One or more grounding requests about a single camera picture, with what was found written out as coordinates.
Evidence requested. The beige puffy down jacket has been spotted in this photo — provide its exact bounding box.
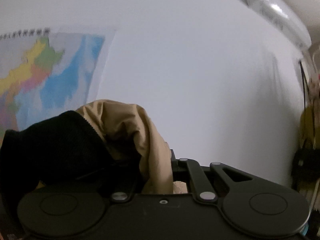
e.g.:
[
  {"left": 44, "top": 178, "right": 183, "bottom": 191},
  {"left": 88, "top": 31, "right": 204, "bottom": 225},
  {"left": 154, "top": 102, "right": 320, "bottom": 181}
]
[{"left": 0, "top": 99, "right": 188, "bottom": 205}]

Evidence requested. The coat rack with clothes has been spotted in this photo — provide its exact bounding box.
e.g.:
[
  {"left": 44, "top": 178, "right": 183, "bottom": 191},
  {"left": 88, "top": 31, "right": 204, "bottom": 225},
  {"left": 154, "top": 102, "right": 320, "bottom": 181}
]
[{"left": 291, "top": 61, "right": 319, "bottom": 211}]

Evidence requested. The colourful wall map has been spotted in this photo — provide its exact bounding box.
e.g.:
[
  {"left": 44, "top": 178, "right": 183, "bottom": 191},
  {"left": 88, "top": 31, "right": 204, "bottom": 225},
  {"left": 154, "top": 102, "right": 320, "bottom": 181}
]
[{"left": 1, "top": 27, "right": 116, "bottom": 133}]

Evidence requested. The white wall air conditioner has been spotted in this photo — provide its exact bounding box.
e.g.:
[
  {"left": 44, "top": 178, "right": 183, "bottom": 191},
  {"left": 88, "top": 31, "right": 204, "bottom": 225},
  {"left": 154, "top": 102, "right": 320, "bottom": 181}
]
[{"left": 240, "top": 0, "right": 312, "bottom": 51}]

